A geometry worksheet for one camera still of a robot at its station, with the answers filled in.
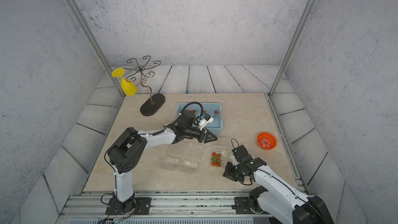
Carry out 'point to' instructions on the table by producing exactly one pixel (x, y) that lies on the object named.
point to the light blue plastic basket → (215, 109)
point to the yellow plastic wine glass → (127, 86)
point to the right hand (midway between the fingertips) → (224, 175)
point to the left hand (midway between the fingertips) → (217, 140)
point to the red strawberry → (216, 159)
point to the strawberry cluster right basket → (215, 112)
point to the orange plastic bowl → (266, 141)
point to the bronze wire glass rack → (157, 100)
